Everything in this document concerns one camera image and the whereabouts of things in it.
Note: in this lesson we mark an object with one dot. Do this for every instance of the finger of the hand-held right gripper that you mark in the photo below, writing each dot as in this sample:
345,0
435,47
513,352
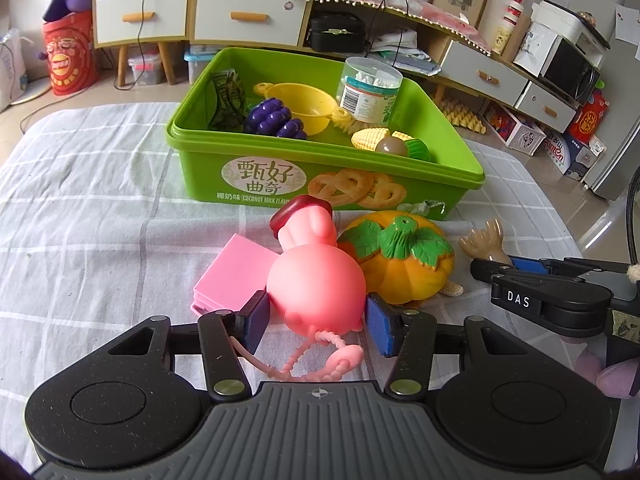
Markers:
527,265
515,296

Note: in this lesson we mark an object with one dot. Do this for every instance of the white printed crate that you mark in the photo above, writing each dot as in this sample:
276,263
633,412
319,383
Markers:
525,137

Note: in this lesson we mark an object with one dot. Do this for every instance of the grey checked cloth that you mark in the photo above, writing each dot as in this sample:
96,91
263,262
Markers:
100,210

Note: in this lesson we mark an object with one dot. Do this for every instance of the clear storage box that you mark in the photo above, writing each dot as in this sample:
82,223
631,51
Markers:
145,70

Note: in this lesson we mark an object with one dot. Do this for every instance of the black microwave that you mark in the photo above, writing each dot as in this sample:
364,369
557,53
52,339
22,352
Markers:
565,70

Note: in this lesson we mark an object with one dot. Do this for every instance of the wooden television cabinet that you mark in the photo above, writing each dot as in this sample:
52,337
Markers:
431,47

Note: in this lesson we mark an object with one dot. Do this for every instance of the white plastic bag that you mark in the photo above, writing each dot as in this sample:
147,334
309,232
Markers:
12,70

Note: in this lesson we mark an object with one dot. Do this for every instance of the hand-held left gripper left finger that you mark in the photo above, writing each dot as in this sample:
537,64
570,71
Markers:
256,320

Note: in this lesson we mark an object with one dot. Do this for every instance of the dark green striped toy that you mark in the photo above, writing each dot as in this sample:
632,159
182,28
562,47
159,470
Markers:
225,100

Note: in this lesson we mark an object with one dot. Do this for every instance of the red printed bucket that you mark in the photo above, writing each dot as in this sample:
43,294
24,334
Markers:
67,55

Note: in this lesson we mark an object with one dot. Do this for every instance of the lilac cloth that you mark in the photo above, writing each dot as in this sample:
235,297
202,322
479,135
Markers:
617,380

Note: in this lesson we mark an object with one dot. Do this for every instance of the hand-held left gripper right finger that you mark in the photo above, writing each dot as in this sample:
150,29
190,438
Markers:
382,325

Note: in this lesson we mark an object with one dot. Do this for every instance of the white paper bag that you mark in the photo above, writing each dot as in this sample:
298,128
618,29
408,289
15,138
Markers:
532,47

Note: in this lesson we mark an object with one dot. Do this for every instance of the printed cardboard carton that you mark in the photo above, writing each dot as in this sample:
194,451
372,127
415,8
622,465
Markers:
565,152

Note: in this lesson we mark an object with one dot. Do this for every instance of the red gift package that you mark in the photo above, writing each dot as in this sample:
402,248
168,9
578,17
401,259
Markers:
590,120

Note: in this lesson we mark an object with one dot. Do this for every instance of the folded clothes pile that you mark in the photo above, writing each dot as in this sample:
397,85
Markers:
400,47

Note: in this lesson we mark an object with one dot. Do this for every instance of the blue-lid storage box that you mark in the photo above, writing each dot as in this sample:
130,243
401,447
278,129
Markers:
200,67

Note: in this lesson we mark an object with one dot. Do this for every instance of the grey refrigerator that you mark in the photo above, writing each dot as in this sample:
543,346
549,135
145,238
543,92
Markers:
615,135

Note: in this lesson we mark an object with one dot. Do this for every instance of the wooden shelf cabinet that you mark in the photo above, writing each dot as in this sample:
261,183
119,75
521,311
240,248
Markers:
142,46

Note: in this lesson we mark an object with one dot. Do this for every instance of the white printer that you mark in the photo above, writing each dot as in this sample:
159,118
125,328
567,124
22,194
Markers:
565,17

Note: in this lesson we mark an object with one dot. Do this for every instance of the orange toy pumpkin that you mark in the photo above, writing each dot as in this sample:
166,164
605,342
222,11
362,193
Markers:
415,280

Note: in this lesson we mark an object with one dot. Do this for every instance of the toy corn with green husk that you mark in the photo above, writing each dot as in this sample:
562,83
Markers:
419,150

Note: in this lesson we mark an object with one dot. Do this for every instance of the yellow toy pot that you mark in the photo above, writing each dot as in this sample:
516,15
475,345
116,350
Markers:
300,102

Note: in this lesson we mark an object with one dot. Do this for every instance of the pink sticky note pad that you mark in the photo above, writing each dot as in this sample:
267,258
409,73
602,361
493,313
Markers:
230,270

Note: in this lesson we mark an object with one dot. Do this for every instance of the yellow egg tray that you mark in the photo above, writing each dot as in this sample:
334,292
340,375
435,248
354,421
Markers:
465,117

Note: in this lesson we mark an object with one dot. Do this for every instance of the black bag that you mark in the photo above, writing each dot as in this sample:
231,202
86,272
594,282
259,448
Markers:
335,32

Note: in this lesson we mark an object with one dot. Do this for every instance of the purple toy grapes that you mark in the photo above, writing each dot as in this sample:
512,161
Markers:
272,117

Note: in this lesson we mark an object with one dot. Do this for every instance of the stacked paper cups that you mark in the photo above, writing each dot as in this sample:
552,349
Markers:
505,30

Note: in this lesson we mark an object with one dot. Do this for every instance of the clear cotton swab jar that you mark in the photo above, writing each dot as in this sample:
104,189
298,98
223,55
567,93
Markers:
367,100

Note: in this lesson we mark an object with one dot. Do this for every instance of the green plastic box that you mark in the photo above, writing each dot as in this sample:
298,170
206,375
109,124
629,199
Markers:
210,180

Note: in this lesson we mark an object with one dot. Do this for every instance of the yellow toy corn piece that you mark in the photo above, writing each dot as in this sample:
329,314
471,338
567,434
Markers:
367,139

